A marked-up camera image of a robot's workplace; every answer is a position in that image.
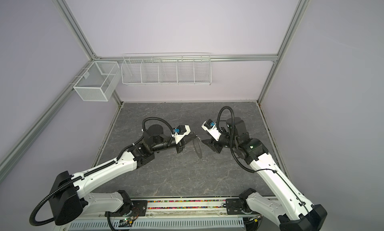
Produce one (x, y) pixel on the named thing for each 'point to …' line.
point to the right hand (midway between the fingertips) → (207, 136)
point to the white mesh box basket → (97, 83)
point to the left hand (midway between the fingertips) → (195, 137)
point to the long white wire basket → (166, 69)
